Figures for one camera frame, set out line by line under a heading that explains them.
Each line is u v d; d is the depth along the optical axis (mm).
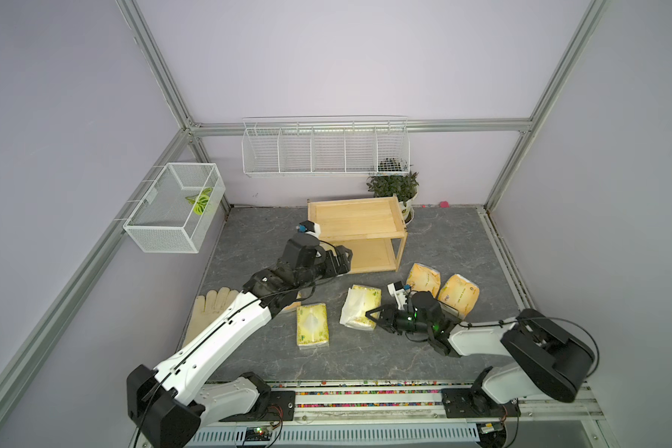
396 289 814
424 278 938
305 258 544
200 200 812
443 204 1237
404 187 1038
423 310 672
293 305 884
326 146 990
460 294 909
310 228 656
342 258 655
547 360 440
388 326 739
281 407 726
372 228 876
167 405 370
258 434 709
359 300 846
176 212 823
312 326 831
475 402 653
